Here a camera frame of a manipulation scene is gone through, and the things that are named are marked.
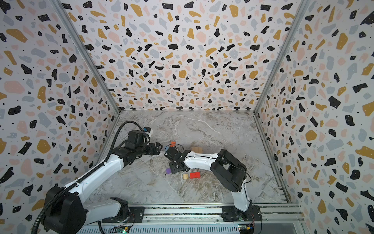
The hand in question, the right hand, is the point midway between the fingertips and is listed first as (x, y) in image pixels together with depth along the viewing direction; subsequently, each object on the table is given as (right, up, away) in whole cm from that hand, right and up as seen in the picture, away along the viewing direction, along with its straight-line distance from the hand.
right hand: (173, 165), depth 89 cm
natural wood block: (+13, +8, +9) cm, 18 cm away
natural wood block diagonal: (+17, +8, +10) cm, 21 cm away
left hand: (-9, +14, -6) cm, 18 cm away
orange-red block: (-2, +12, +14) cm, 19 cm away
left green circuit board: (-22, -26, -19) cm, 39 cm away
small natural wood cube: (+8, -6, -4) cm, 10 cm away
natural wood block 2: (+15, +8, +9) cm, 19 cm away
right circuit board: (+39, -26, -18) cm, 50 cm away
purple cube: (-3, -3, 0) cm, 5 cm away
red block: (+12, -6, -1) cm, 14 cm away
